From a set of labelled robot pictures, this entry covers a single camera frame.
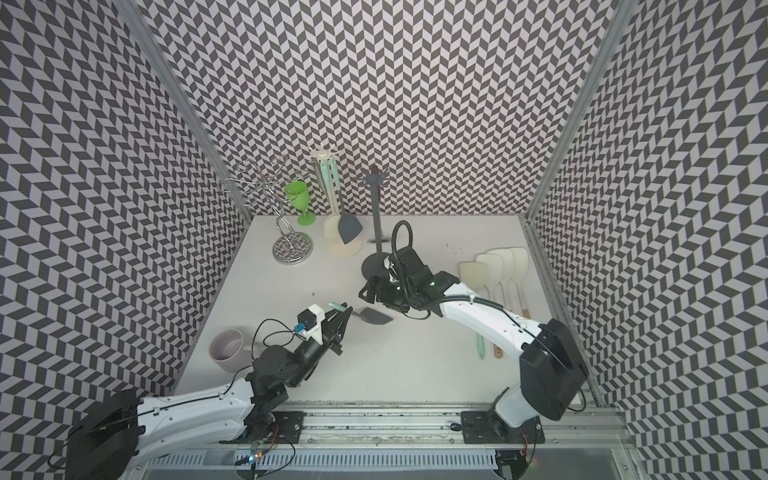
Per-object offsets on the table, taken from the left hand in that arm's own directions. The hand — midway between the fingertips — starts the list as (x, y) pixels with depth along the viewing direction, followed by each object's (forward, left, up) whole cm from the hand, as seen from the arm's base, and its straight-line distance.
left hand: (349, 308), depth 72 cm
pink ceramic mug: (-5, +35, -16) cm, 38 cm away
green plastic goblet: (+44, +22, -3) cm, 50 cm away
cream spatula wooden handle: (+23, -53, -17) cm, 61 cm away
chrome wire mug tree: (+34, +27, -20) cm, 48 cm away
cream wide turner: (+33, +10, -5) cm, 34 cm away
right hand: (+4, -5, -5) cm, 8 cm away
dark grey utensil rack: (+24, -4, -16) cm, 29 cm away
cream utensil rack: (+29, +9, -12) cm, 33 cm away
